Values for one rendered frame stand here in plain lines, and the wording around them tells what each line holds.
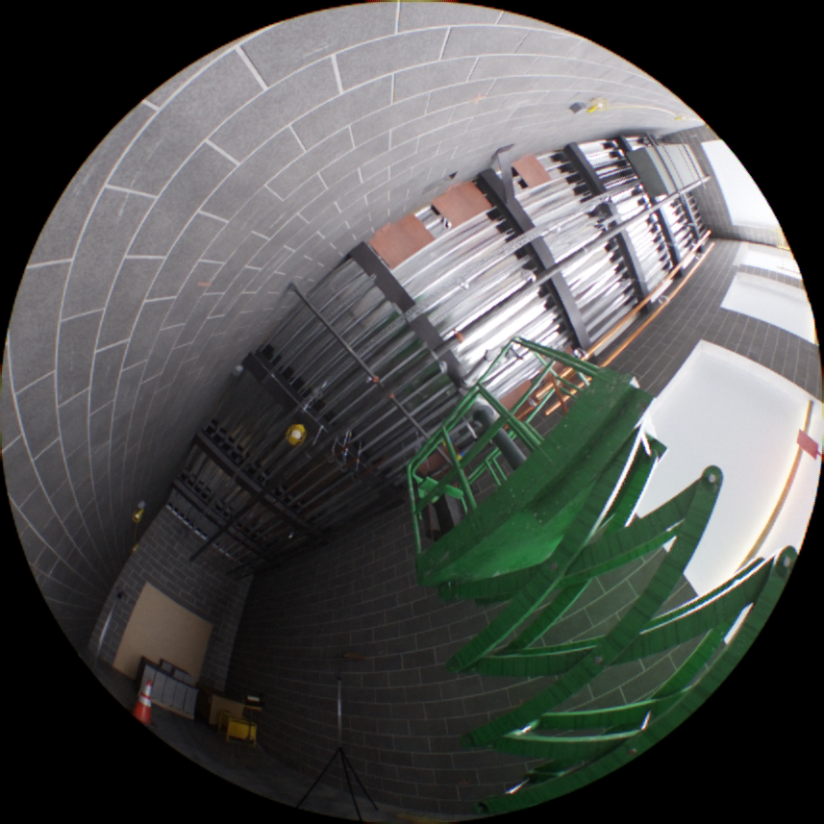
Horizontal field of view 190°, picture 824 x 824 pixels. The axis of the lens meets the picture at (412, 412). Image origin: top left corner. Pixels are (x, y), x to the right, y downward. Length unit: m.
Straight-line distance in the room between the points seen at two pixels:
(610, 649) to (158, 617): 7.10
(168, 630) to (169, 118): 7.18
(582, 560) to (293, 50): 1.84
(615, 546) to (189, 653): 7.28
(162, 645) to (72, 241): 6.86
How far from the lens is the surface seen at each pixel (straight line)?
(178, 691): 5.97
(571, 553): 1.11
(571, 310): 3.62
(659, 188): 5.14
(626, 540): 1.10
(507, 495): 1.24
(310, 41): 0.89
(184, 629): 7.16
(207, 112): 0.84
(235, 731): 5.52
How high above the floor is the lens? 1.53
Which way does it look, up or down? 64 degrees up
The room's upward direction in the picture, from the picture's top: 12 degrees counter-clockwise
